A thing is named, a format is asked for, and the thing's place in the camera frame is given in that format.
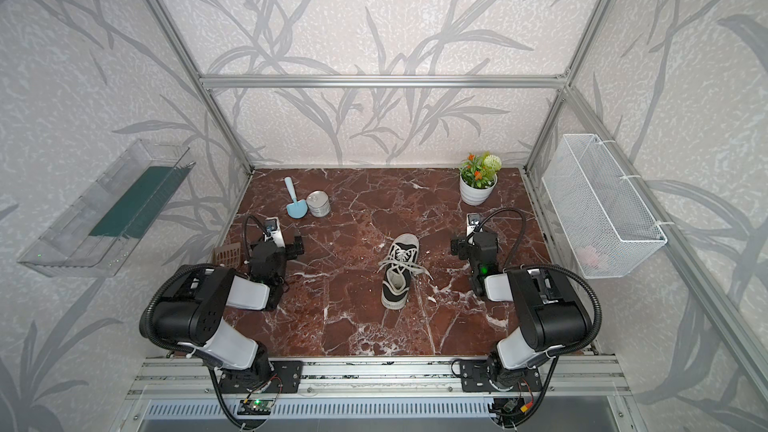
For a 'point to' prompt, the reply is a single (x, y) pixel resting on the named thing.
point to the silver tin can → (318, 203)
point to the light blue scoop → (297, 209)
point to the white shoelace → (403, 255)
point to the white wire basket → (610, 229)
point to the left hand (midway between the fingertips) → (284, 221)
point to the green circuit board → (255, 407)
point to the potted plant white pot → (474, 196)
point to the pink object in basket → (589, 255)
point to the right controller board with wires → (513, 406)
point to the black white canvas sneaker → (397, 279)
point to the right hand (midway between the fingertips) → (473, 223)
